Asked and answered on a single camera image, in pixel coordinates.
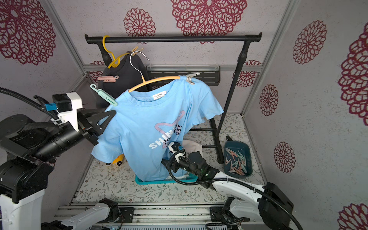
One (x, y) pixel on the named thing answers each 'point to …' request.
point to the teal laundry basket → (190, 177)
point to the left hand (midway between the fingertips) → (111, 112)
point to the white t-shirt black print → (189, 146)
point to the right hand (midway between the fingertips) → (163, 153)
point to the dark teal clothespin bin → (244, 147)
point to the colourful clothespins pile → (238, 162)
